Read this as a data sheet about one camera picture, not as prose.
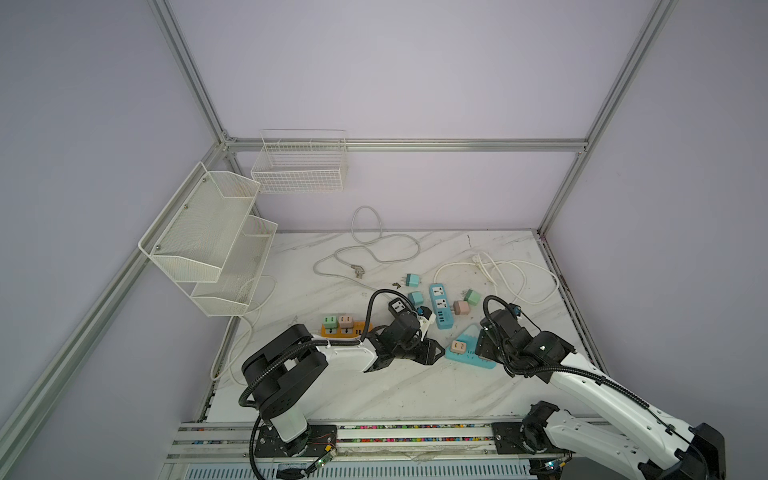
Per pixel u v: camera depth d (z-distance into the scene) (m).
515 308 0.71
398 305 0.96
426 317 0.78
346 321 0.88
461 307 0.95
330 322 0.88
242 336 0.93
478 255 1.04
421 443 0.75
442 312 0.95
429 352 0.75
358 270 1.07
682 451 0.40
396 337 0.68
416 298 0.98
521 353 0.55
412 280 1.03
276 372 0.45
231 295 1.04
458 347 0.82
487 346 0.70
